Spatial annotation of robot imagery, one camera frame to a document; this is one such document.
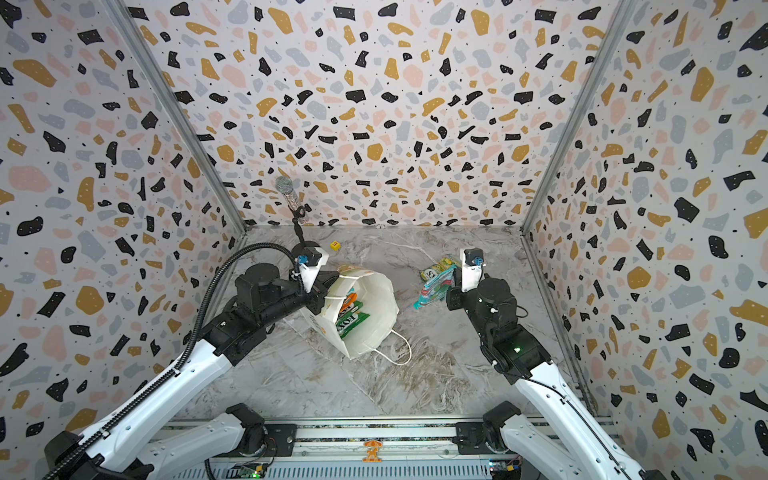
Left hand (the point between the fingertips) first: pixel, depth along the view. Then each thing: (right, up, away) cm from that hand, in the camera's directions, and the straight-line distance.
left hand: (334, 268), depth 69 cm
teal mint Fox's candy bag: (+24, -5, +2) cm, 24 cm away
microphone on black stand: (-19, +23, +19) cm, 35 cm away
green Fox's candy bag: (0, -16, +19) cm, 25 cm away
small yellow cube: (-10, +7, +45) cm, 47 cm away
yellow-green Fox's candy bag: (+28, -2, +37) cm, 46 cm away
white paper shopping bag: (+8, -11, +22) cm, 26 cm away
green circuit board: (-19, -48, +1) cm, 52 cm away
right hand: (+27, +1, 0) cm, 27 cm away
